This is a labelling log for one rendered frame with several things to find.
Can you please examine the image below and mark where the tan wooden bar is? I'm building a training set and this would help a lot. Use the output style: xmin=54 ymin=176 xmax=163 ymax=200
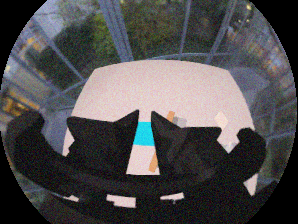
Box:
xmin=148 ymin=111 xmax=174 ymax=172

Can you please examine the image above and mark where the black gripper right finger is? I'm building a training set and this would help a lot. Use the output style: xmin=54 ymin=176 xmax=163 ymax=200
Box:
xmin=150 ymin=111 xmax=221 ymax=175

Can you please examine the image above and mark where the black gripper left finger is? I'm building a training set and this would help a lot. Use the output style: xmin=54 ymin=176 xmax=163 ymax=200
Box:
xmin=65 ymin=111 xmax=138 ymax=173

